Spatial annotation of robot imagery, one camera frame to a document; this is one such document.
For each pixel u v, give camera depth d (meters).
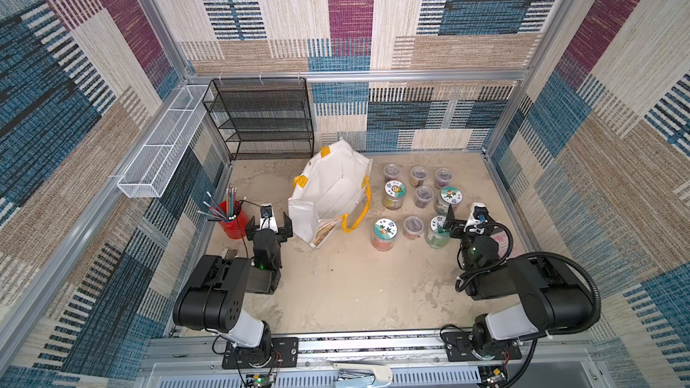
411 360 0.73
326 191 1.05
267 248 0.68
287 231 0.86
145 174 0.70
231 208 0.92
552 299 0.45
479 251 0.68
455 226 0.79
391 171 1.08
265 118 1.08
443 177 1.05
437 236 0.88
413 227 0.92
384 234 0.87
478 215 0.73
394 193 0.97
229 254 0.91
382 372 0.68
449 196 0.96
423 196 0.99
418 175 1.05
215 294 0.47
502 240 0.92
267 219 0.76
